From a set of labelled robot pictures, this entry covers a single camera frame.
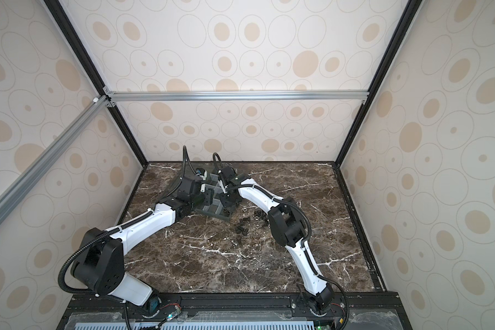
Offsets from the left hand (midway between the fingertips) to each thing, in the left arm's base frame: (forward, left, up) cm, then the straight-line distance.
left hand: (215, 189), depth 88 cm
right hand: (+3, -8, -12) cm, 14 cm away
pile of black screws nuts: (-6, -16, -17) cm, 24 cm away
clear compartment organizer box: (0, +2, -15) cm, 15 cm away
